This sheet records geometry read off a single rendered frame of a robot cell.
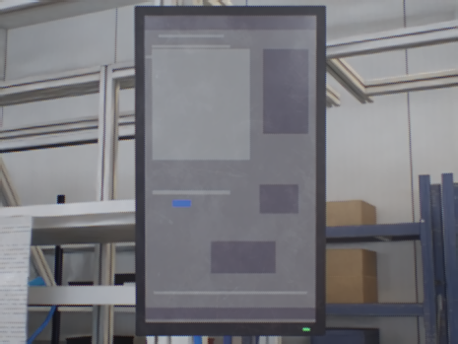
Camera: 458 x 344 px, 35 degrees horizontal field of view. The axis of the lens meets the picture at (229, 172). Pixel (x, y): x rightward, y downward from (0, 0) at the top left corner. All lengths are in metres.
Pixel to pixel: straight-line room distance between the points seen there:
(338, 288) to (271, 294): 3.19
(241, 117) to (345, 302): 3.25
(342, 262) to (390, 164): 0.83
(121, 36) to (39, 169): 1.28
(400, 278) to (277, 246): 3.61
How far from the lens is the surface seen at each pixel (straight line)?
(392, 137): 4.81
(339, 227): 4.29
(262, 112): 1.11
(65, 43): 6.24
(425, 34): 1.98
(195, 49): 1.12
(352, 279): 4.28
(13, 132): 3.13
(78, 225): 1.63
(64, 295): 1.64
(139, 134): 1.11
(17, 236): 1.60
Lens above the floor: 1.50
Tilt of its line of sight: 10 degrees up
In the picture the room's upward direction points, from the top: straight up
